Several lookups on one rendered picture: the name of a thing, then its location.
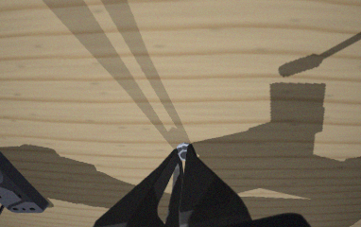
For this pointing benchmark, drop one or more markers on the grey metal nut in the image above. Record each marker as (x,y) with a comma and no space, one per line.
(182,148)

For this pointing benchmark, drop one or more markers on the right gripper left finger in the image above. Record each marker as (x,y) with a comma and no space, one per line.
(139,208)

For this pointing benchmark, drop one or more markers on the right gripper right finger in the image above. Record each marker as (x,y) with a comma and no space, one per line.
(205,200)

